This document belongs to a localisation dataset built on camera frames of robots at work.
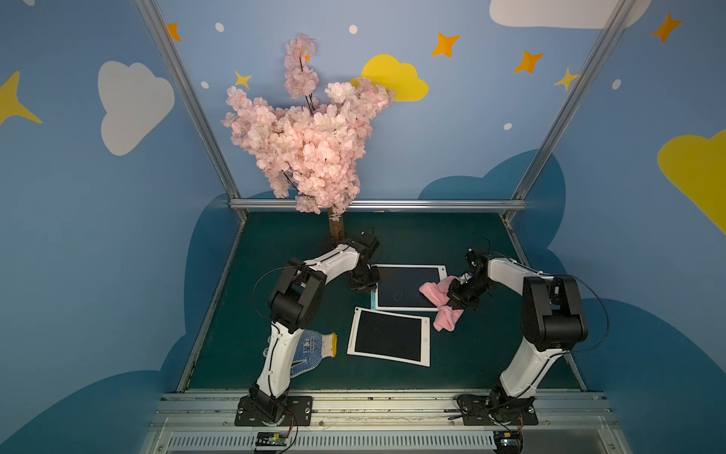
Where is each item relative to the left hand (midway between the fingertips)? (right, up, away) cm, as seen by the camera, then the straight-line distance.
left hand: (376, 286), depth 98 cm
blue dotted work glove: (-21, -17, -13) cm, 30 cm away
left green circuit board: (-28, -35, -26) cm, 52 cm away
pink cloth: (+21, -2, -3) cm, 21 cm away
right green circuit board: (+34, -37, -25) cm, 56 cm away
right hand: (+25, -5, -4) cm, 25 cm away
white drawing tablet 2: (+4, -15, -9) cm, 18 cm away
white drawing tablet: (+8, +1, -1) cm, 8 cm away
